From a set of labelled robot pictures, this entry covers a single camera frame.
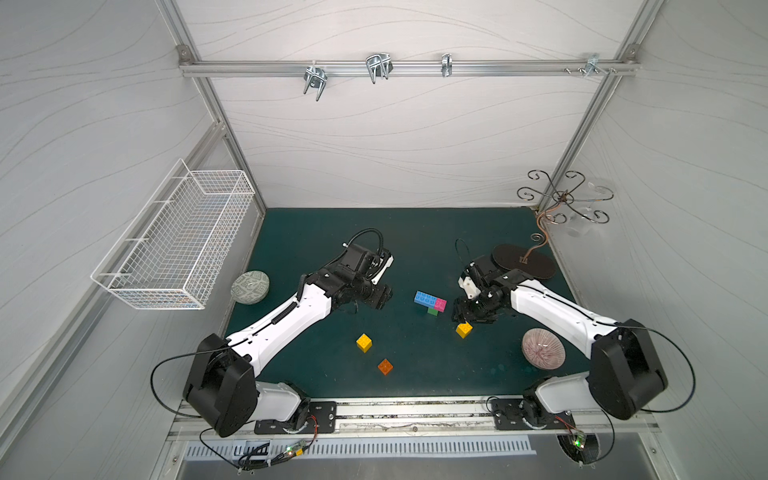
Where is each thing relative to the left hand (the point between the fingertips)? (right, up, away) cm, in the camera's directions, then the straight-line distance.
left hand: (383, 289), depth 81 cm
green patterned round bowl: (-44, -2, +14) cm, 46 cm away
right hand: (+23, -8, +4) cm, 24 cm away
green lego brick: (+15, -8, +9) cm, 20 cm away
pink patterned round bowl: (+46, -17, +2) cm, 49 cm away
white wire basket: (-49, +11, -13) cm, 52 cm away
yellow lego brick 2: (-5, -15, +1) cm, 16 cm away
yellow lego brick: (+24, -12, +4) cm, 27 cm away
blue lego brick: (+12, -5, +9) cm, 16 cm away
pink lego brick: (+17, -6, +7) cm, 19 cm away
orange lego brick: (+1, -21, -1) cm, 21 cm away
